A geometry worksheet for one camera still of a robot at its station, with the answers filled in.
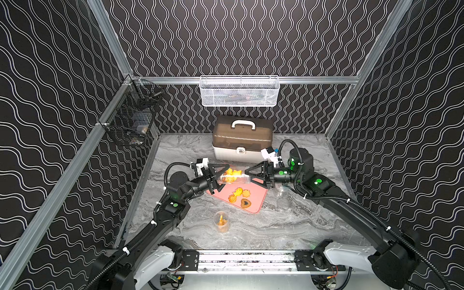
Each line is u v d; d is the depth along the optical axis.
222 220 0.81
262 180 0.68
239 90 1.26
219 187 0.68
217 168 0.64
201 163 0.70
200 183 0.64
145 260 0.55
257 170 0.61
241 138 0.90
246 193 0.94
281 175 0.60
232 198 0.92
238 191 0.94
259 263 0.76
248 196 0.92
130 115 0.92
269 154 0.66
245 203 0.90
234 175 0.68
